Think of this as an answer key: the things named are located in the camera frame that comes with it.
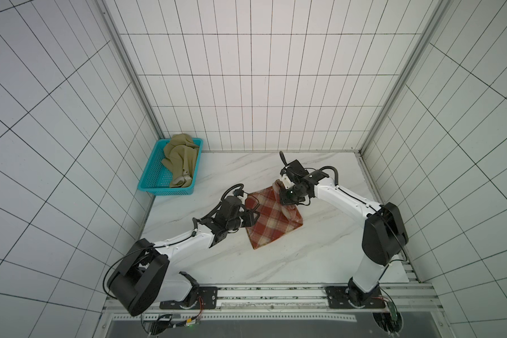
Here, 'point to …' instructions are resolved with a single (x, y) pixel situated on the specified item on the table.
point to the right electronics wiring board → (391, 322)
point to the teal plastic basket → (155, 178)
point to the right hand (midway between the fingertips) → (282, 196)
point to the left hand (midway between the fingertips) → (255, 218)
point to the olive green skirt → (180, 158)
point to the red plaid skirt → (274, 219)
